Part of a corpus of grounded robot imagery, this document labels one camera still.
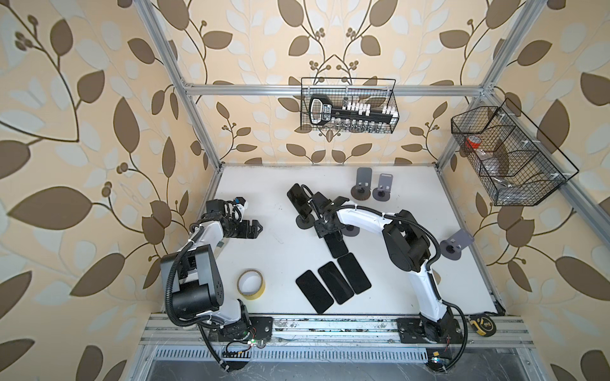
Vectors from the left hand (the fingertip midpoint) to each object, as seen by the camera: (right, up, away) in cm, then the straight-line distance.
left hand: (244, 225), depth 91 cm
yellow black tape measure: (+81, -28, -19) cm, 87 cm away
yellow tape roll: (+8, -22, -11) cm, 26 cm away
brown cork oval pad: (+72, -18, -7) cm, 74 cm away
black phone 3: (+36, -8, +3) cm, 37 cm away
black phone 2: (+42, -17, -4) cm, 46 cm away
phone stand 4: (+78, -8, -4) cm, 79 cm away
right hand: (+33, -3, +7) cm, 34 cm away
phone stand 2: (+42, -3, +5) cm, 42 cm away
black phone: (+27, -22, -9) cm, 36 cm away
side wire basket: (+91, +21, -19) cm, 95 cm away
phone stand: (+23, -1, +10) cm, 25 cm away
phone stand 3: (+49, +14, +16) cm, 54 cm away
